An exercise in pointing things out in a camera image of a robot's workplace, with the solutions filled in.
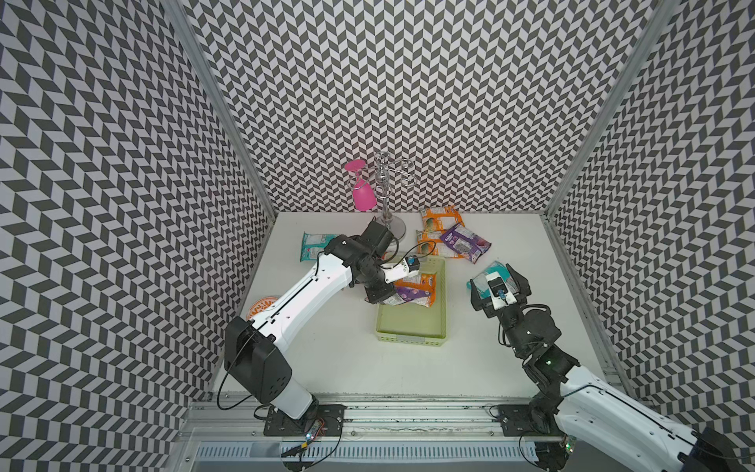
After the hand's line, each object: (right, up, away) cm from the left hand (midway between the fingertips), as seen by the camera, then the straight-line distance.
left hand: (385, 292), depth 77 cm
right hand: (+28, +4, -2) cm, 28 cm away
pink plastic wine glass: (-9, +31, +28) cm, 43 cm away
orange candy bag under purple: (+15, +13, +30) cm, 36 cm away
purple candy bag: (+29, +13, +29) cm, 43 cm away
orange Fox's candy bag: (+12, 0, +19) cm, 23 cm away
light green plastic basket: (+9, -11, +11) cm, 18 cm away
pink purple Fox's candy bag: (+6, 0, -2) cm, 6 cm away
